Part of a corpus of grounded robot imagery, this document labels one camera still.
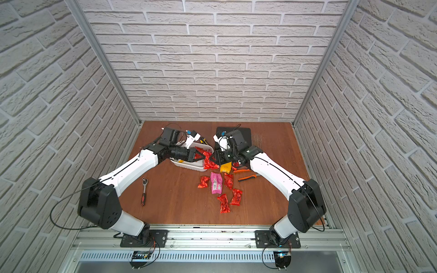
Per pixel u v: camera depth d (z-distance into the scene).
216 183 0.87
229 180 0.90
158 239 0.74
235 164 0.97
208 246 0.73
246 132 1.11
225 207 0.81
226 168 0.92
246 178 0.93
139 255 0.73
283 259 0.71
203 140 1.07
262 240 0.74
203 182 0.87
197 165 0.93
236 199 0.84
